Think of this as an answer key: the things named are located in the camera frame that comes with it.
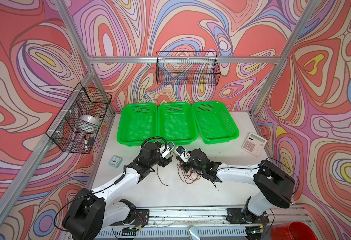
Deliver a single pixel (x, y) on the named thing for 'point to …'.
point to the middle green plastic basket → (176, 123)
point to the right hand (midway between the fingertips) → (179, 159)
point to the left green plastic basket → (136, 122)
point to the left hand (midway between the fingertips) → (167, 147)
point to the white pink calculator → (254, 144)
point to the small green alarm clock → (115, 161)
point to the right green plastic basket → (215, 125)
